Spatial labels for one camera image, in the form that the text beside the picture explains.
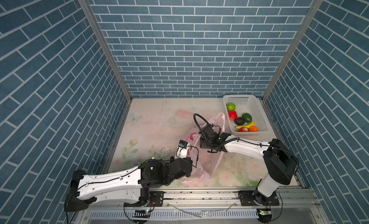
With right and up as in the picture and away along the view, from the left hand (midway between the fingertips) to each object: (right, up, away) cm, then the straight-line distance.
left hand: (195, 163), depth 68 cm
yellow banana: (+41, +15, +33) cm, 55 cm away
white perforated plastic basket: (+44, +31, +44) cm, 70 cm away
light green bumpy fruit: (+28, +28, +40) cm, 57 cm away
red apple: (+28, +22, +34) cm, 50 cm away
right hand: (+6, +5, +21) cm, 23 cm away
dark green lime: (+38, +20, +34) cm, 55 cm away
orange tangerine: (+40, +13, +28) cm, 51 cm away
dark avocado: (+32, +18, +33) cm, 49 cm away
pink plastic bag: (+6, -7, +18) cm, 21 cm away
